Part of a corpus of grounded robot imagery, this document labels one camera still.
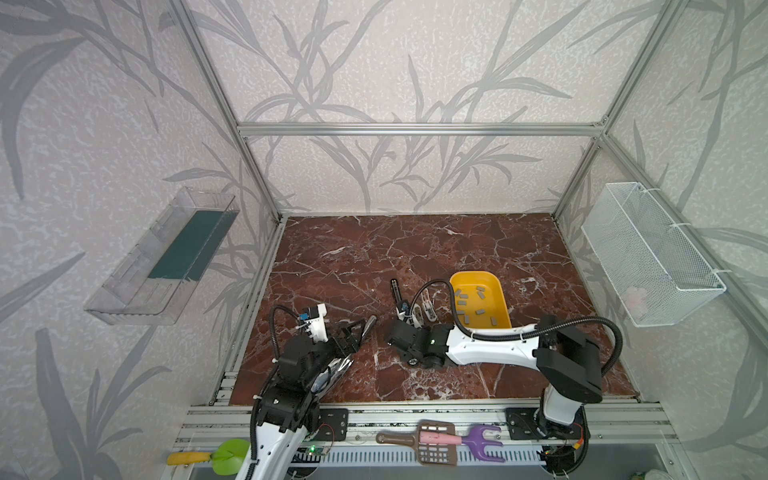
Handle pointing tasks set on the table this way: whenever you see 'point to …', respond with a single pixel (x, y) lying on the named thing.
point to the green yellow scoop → (227, 459)
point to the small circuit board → (313, 450)
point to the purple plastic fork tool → (478, 443)
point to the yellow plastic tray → (479, 299)
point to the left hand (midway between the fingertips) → (359, 317)
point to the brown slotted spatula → (428, 454)
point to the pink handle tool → (434, 437)
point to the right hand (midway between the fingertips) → (403, 330)
